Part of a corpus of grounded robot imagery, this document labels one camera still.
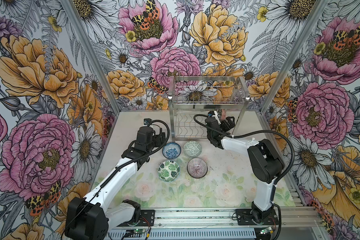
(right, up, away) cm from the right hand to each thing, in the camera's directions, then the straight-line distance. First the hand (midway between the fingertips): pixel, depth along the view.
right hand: (228, 124), depth 93 cm
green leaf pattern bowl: (-36, -27, -6) cm, 45 cm away
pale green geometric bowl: (-22, -16, +6) cm, 28 cm away
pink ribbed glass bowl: (-20, -26, -4) cm, 33 cm away
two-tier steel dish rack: (-23, +22, +23) cm, 39 cm away
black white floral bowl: (0, +7, +13) cm, 15 cm away
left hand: (-42, -8, -10) cm, 44 cm away
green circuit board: (-48, -50, -21) cm, 73 cm away
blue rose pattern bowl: (-35, -17, +4) cm, 39 cm away
